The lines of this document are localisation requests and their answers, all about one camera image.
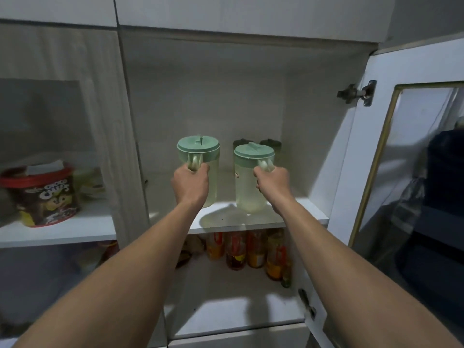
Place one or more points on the person's left forearm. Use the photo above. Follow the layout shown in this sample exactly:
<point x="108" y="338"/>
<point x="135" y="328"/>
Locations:
<point x="119" y="286"/>

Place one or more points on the orange sauce bottle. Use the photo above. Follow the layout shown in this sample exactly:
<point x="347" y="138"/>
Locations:
<point x="256" y="251"/>

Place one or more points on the dark sauce bottle red label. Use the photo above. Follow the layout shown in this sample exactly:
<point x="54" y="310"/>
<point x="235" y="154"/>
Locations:
<point x="235" y="253"/>

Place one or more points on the person's right hand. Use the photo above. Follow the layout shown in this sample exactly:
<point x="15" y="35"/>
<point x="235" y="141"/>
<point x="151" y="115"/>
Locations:
<point x="275" y="188"/>

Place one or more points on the white upper cabinet door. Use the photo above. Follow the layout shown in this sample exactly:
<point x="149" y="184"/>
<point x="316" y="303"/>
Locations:
<point x="253" y="14"/>
<point x="54" y="8"/>

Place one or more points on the red lid brown cereal tub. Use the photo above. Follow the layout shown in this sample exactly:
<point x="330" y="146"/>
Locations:
<point x="47" y="202"/>

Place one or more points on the person's left hand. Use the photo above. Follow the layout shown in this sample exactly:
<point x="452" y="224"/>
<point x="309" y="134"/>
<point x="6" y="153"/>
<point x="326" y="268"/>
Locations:
<point x="192" y="184"/>

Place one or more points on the small green bottle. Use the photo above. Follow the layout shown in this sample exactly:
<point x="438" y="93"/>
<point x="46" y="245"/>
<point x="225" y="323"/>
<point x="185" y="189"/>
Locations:
<point x="287" y="275"/>

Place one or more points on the person's right forearm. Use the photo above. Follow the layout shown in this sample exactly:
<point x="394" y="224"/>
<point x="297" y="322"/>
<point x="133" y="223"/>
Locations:
<point x="355" y="279"/>

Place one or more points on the patterned plate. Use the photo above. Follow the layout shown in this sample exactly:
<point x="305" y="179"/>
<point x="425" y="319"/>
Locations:
<point x="88" y="182"/>

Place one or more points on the wood grain kitchen cabinet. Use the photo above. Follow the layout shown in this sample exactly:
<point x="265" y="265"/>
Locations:
<point x="217" y="86"/>

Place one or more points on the metal door hinge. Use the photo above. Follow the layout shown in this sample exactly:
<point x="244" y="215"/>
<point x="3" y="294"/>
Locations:
<point x="353" y="93"/>
<point x="304" y="298"/>

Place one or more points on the yellow sauce bottle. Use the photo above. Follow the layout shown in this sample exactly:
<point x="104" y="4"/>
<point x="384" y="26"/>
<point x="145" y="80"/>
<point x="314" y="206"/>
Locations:
<point x="215" y="248"/>

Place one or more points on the wood grain glass cabinet door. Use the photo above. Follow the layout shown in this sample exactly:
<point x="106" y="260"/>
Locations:
<point x="359" y="159"/>
<point x="108" y="105"/>

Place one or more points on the green lid jug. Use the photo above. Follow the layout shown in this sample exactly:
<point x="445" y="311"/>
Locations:
<point x="272" y="144"/>
<point x="241" y="143"/>
<point x="197" y="144"/>
<point x="246" y="192"/>

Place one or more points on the white paper slip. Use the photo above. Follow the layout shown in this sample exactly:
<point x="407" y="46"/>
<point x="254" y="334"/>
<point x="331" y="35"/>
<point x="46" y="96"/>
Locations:
<point x="45" y="168"/>

